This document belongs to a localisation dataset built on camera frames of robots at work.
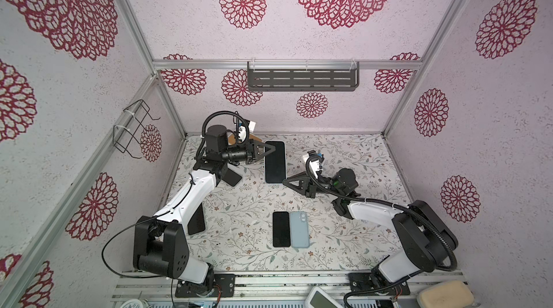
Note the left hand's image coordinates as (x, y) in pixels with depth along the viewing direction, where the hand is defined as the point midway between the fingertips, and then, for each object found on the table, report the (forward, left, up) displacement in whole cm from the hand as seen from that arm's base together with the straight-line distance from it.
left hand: (273, 150), depth 72 cm
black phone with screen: (-19, -3, -33) cm, 38 cm away
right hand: (-11, -3, -4) cm, 12 cm away
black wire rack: (+17, +52, +2) cm, 54 cm away
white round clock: (-41, +44, -26) cm, 66 cm away
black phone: (-5, 0, -1) cm, 5 cm away
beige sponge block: (-38, -56, -28) cm, 74 cm away
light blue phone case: (-16, -10, -32) cm, 37 cm away
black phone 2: (+9, +21, -31) cm, 39 cm away
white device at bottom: (-40, -14, -26) cm, 50 cm away
